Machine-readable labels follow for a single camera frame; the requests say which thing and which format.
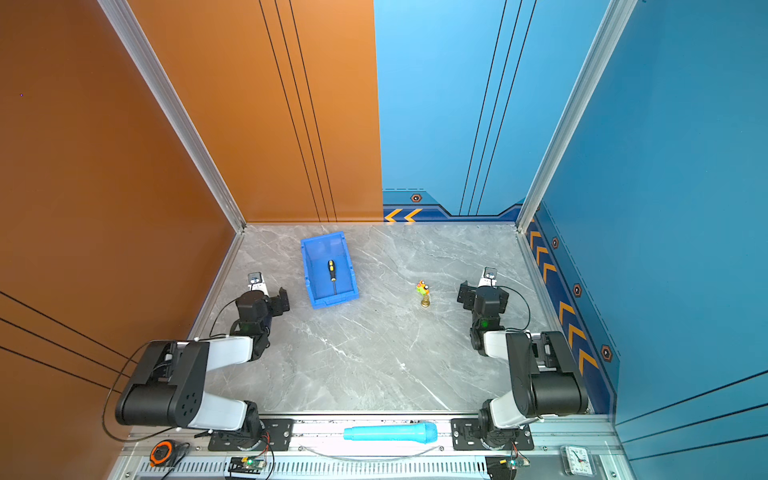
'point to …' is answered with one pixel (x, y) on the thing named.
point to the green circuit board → (246, 465)
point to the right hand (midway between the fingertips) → (480, 284)
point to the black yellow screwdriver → (332, 274)
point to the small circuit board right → (504, 467)
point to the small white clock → (577, 461)
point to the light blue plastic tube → (426, 432)
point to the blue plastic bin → (316, 257)
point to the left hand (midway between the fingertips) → (266, 288)
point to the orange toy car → (423, 289)
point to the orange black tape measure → (163, 453)
